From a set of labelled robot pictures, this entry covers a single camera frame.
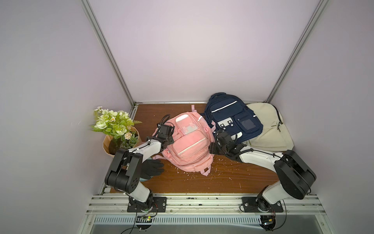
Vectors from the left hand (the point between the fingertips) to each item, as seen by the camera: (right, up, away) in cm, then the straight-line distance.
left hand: (170, 137), depth 95 cm
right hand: (+27, -2, -5) cm, 28 cm away
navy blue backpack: (+41, +17, +14) cm, 47 cm away
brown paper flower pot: (-33, -2, -12) cm, 35 cm away
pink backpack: (+14, -7, -8) cm, 18 cm away
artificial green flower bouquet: (-23, +10, -25) cm, 35 cm away
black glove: (-10, -17, -11) cm, 22 cm away
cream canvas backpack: (+73, 0, +4) cm, 73 cm away
